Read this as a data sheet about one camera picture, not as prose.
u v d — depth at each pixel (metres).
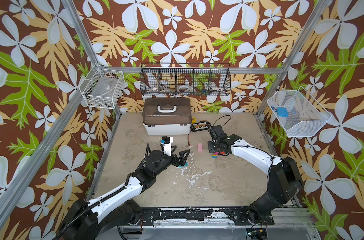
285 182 0.45
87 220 0.40
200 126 1.11
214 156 0.95
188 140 1.05
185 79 0.97
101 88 0.86
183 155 0.68
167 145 0.67
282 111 0.86
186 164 0.69
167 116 0.91
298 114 0.82
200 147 0.99
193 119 1.14
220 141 0.68
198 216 0.75
